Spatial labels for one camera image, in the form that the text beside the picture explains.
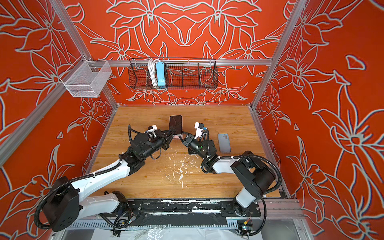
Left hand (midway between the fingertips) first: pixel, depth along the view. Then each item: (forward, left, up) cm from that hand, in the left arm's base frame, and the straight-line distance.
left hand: (176, 128), depth 71 cm
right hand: (-1, +1, -3) cm, 4 cm away
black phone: (+6, +1, -3) cm, 7 cm away
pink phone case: (-1, 0, -5) cm, 5 cm away
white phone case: (+10, -29, -27) cm, 41 cm away
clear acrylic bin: (+33, +61, +4) cm, 70 cm away
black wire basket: (+45, +8, +2) cm, 46 cm away
